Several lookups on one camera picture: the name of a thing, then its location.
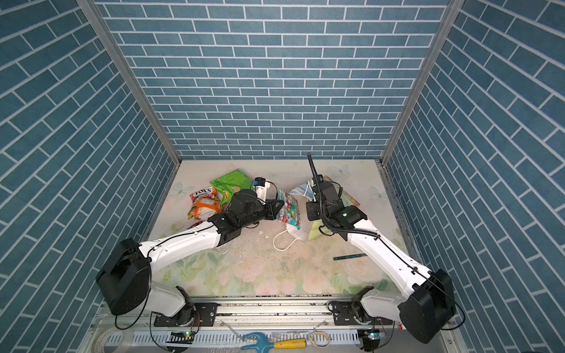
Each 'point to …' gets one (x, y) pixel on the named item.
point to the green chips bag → (226, 185)
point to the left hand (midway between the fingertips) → (285, 203)
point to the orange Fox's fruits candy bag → (208, 195)
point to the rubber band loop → (318, 333)
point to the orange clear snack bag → (203, 212)
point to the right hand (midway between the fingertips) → (311, 200)
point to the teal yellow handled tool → (280, 344)
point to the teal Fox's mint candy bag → (290, 212)
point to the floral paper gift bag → (302, 193)
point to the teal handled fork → (350, 256)
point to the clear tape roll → (126, 346)
